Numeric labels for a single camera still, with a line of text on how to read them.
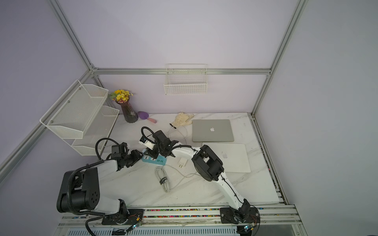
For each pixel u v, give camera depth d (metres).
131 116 1.11
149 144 0.83
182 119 1.16
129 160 0.82
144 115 1.19
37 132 0.59
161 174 0.85
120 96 0.98
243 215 0.64
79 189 0.44
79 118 0.85
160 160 0.91
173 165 0.92
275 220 0.74
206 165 0.57
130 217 0.73
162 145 0.76
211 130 1.10
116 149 0.73
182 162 0.91
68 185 0.45
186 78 0.94
